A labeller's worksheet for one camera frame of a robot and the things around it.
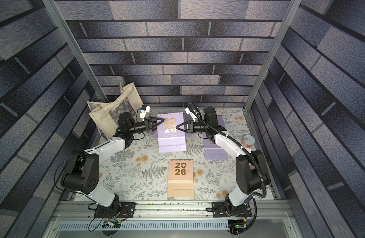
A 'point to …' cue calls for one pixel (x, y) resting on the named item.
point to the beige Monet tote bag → (106, 115)
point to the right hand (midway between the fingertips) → (176, 127)
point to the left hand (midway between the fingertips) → (162, 122)
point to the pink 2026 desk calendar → (180, 178)
